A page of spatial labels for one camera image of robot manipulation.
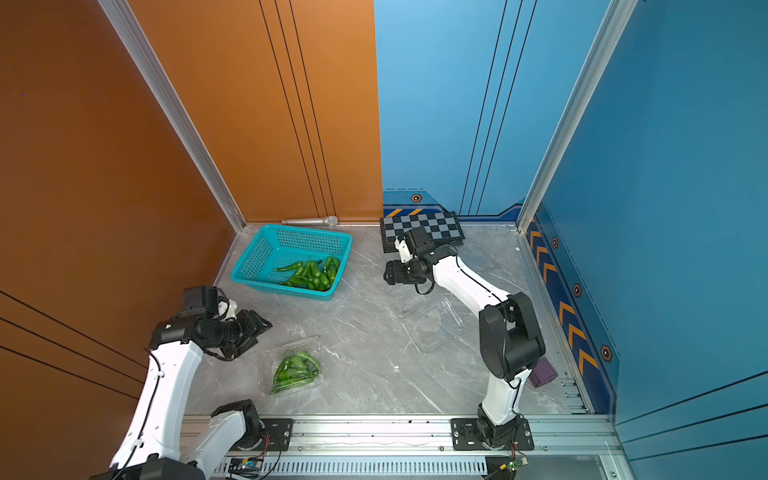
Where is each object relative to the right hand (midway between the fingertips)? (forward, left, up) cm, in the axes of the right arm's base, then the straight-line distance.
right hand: (395, 274), depth 91 cm
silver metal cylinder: (+33, +27, -9) cm, 44 cm away
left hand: (-18, +34, +2) cm, 38 cm away
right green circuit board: (-46, -28, -13) cm, 55 cm away
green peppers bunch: (+4, +27, -6) cm, 28 cm away
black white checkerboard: (+28, -18, -8) cm, 34 cm away
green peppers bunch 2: (-27, +27, -6) cm, 38 cm away
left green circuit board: (-47, +35, -14) cm, 60 cm away
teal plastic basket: (+14, +35, -10) cm, 39 cm away
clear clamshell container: (-22, +35, -10) cm, 42 cm away
